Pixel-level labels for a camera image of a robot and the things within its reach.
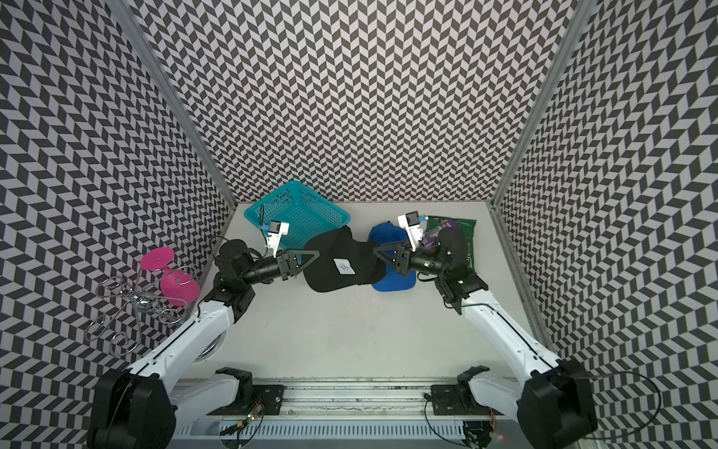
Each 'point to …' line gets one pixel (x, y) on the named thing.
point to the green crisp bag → (467, 226)
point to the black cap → (342, 261)
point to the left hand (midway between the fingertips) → (318, 258)
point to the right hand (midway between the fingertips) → (375, 256)
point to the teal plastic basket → (305, 210)
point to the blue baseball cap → (385, 234)
